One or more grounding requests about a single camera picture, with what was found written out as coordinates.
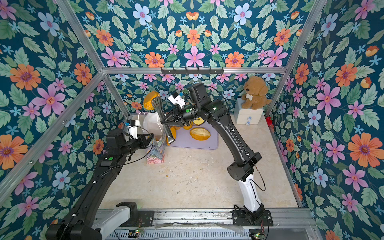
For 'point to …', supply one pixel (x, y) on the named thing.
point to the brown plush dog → (255, 91)
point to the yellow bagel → (189, 127)
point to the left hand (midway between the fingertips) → (153, 133)
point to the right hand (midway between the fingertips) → (162, 121)
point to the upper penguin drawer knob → (249, 118)
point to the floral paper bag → (156, 144)
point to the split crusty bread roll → (199, 133)
